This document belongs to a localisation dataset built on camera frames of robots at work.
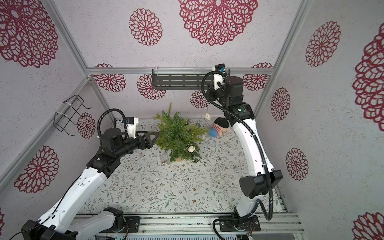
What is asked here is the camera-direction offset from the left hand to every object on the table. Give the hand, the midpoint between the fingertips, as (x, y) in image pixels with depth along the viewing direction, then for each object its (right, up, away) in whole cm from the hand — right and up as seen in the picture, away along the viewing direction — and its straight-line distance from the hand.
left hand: (153, 134), depth 72 cm
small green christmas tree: (+12, -2, +3) cm, 12 cm away
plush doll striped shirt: (+35, +3, +34) cm, 49 cm away
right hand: (+26, +24, -5) cm, 36 cm away
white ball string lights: (+19, -7, +3) cm, 20 cm away
